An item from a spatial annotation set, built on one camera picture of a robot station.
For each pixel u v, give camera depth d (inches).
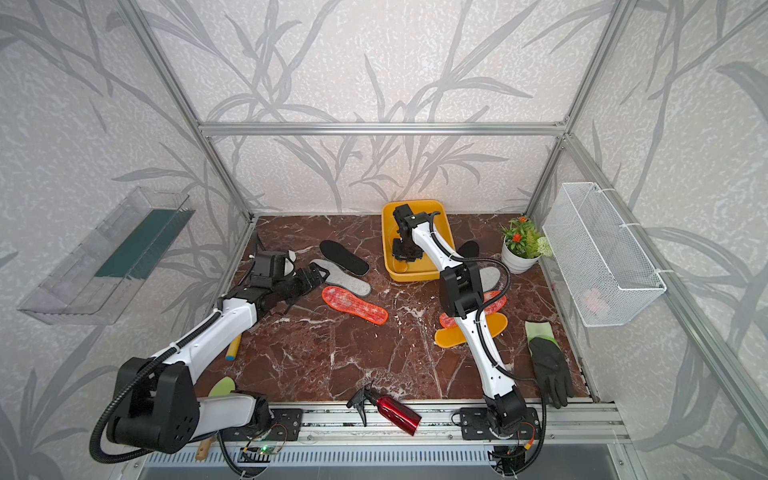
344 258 42.6
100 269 25.7
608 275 23.9
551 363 32.3
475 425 28.5
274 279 26.8
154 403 16.0
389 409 28.8
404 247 36.8
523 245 36.6
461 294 26.3
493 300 25.2
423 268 40.2
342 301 37.8
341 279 40.1
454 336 35.1
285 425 28.5
